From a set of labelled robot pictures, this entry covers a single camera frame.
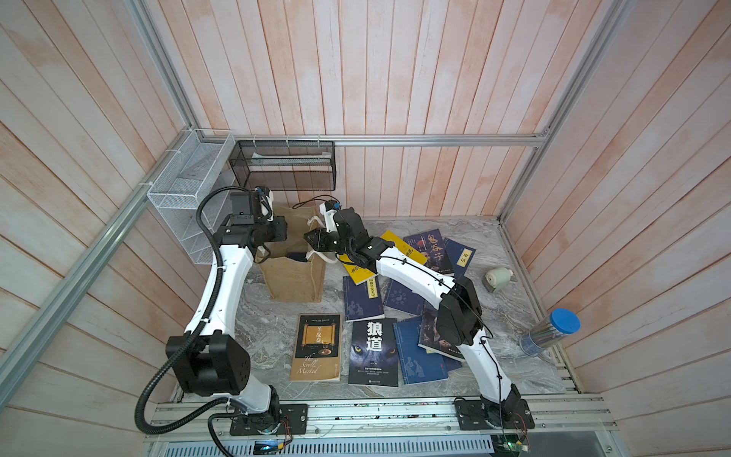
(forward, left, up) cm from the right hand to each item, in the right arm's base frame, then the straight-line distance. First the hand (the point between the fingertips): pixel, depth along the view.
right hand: (303, 237), depth 84 cm
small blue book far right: (+12, -55, -24) cm, 61 cm away
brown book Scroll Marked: (-25, -4, -23) cm, 34 cm away
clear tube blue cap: (-24, -68, -5) cm, 72 cm away
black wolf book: (-26, -22, -23) cm, 41 cm away
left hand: (+1, +6, +3) cm, 7 cm away
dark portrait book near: (-23, -38, -19) cm, 48 cm away
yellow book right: (+13, -34, -21) cm, 42 cm away
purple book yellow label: (-9, -18, -23) cm, 30 cm away
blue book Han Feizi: (-5, +1, -3) cm, 6 cm away
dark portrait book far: (+15, -44, -21) cm, 51 cm away
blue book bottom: (-29, -35, -23) cm, 51 cm away
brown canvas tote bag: (-9, +4, -10) cm, 14 cm away
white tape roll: (-2, -63, -17) cm, 66 cm away
